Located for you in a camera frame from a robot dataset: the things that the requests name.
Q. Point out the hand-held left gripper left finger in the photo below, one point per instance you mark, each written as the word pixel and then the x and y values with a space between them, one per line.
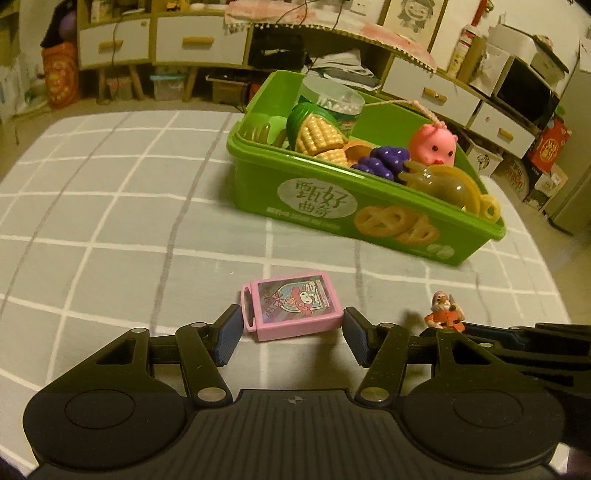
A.
pixel 229 334

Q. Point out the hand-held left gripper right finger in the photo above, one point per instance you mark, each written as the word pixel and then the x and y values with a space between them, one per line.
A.
pixel 358 337

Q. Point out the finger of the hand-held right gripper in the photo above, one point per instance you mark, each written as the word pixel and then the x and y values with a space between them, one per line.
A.
pixel 494 333

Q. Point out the small santa figurine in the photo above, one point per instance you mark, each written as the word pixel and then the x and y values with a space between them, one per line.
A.
pixel 443 314

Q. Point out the pink card case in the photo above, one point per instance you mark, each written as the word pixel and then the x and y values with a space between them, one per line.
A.
pixel 295 304

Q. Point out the yellow plastic bowl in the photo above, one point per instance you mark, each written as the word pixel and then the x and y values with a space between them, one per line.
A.
pixel 488 207

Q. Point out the green plastic box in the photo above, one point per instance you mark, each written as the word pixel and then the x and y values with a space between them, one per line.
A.
pixel 323 203

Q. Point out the brown antler toy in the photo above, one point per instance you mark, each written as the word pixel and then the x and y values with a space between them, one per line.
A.
pixel 415 177

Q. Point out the purple toy grapes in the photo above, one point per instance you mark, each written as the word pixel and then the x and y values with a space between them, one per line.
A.
pixel 383 159

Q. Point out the yellow toy corn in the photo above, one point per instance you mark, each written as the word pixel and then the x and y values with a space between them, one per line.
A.
pixel 316 134

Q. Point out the clear cotton swab jar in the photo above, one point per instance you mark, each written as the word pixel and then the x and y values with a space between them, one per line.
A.
pixel 332 104

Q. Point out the grey checked tablecloth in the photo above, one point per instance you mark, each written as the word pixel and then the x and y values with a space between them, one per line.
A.
pixel 115 230

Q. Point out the brown printed carton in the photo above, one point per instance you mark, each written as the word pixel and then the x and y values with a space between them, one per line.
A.
pixel 531 182

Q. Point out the white printed carton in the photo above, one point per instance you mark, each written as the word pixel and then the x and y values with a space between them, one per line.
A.
pixel 485 159

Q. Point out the grey refrigerator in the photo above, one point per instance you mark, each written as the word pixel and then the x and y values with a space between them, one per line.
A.
pixel 572 161

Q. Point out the red gift box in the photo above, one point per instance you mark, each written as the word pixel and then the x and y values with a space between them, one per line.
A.
pixel 549 145

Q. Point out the black microwave oven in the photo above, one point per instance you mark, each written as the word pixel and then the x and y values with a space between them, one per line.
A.
pixel 524 94

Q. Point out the clear storage box black lid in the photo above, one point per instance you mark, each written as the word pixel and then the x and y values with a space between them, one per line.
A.
pixel 227 90

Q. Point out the clear storage box blue lid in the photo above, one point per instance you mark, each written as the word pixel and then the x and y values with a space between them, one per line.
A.
pixel 168 87

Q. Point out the pile of papers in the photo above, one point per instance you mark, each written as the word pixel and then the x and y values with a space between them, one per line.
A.
pixel 344 67

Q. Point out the tall printed tube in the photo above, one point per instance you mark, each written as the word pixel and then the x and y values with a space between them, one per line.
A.
pixel 463 50

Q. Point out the black bag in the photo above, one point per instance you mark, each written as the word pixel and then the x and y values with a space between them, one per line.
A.
pixel 277 50

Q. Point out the white appliance box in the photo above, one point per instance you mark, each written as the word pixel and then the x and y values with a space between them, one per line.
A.
pixel 521 44

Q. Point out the pink fringed cloth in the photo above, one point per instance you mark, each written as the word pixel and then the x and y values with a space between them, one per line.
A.
pixel 397 39

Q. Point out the orange printed bag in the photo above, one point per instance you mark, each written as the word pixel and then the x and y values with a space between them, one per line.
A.
pixel 60 76

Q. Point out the long wooden cabinet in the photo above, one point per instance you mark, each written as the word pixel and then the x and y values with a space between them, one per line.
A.
pixel 277 27

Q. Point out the framed cartoon picture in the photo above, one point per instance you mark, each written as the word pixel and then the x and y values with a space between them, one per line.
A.
pixel 413 18

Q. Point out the purple ball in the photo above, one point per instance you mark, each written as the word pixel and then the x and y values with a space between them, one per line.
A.
pixel 68 25

